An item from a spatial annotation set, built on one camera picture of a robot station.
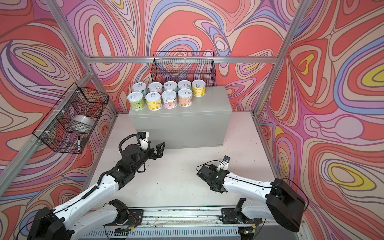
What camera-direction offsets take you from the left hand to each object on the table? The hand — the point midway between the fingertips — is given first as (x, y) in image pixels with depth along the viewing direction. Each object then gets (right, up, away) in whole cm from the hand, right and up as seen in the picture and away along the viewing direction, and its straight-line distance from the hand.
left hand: (159, 141), depth 78 cm
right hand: (+34, -19, +7) cm, 40 cm away
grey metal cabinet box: (+24, +9, +10) cm, 28 cm away
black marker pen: (-38, -2, -7) cm, 38 cm away
